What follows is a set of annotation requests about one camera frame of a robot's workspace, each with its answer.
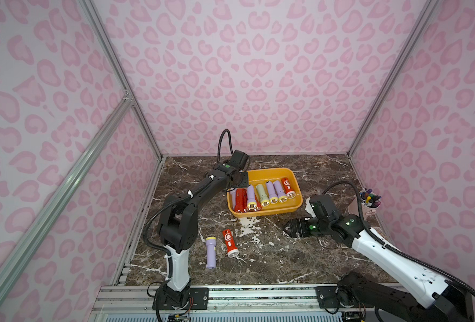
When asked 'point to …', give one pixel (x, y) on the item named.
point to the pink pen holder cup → (370, 210)
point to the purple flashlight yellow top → (233, 198)
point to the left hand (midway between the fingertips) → (244, 180)
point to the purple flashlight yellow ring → (251, 198)
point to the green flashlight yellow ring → (261, 188)
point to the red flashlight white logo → (287, 188)
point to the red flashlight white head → (232, 250)
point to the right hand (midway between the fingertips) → (292, 227)
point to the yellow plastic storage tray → (261, 176)
